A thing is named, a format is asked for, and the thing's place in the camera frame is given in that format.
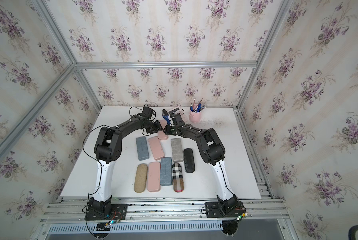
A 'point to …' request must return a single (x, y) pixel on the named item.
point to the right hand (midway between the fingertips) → (166, 130)
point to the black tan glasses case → (189, 160)
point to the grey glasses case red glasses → (177, 150)
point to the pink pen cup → (195, 117)
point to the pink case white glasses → (156, 147)
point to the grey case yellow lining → (142, 149)
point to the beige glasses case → (140, 178)
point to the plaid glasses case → (177, 177)
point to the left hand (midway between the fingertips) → (162, 129)
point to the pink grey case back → (161, 135)
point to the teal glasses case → (166, 171)
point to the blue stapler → (166, 118)
